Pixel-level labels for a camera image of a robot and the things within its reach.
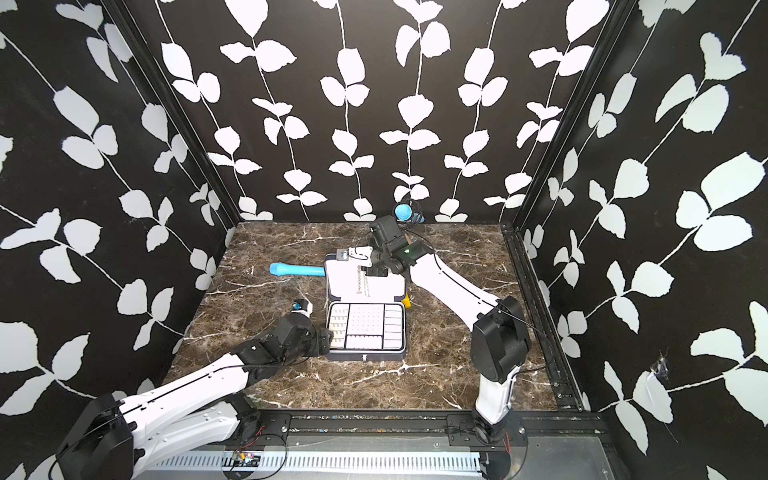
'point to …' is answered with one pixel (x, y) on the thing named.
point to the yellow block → (407, 301)
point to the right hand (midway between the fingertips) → (362, 246)
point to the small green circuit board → (245, 459)
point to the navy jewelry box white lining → (367, 313)
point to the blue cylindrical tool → (281, 269)
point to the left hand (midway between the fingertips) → (325, 331)
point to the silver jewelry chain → (362, 282)
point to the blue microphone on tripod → (403, 212)
